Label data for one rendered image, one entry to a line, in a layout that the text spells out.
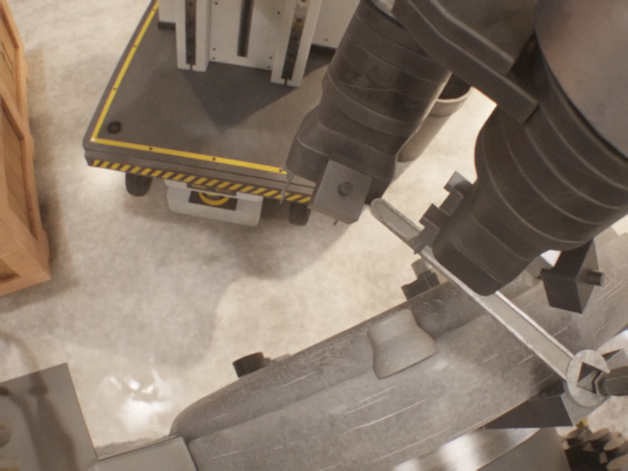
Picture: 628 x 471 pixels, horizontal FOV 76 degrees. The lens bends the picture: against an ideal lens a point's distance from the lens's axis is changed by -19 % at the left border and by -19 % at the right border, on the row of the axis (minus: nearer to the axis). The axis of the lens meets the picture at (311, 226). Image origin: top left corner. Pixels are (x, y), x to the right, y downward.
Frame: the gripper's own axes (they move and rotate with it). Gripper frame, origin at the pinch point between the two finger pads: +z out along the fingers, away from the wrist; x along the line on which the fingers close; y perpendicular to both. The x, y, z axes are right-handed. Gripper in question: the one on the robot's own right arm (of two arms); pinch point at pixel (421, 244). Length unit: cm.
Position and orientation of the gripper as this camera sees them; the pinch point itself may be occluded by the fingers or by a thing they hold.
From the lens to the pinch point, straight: 33.6
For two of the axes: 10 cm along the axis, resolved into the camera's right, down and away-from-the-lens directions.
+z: -1.0, 3.9, 9.2
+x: 6.3, -6.9, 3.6
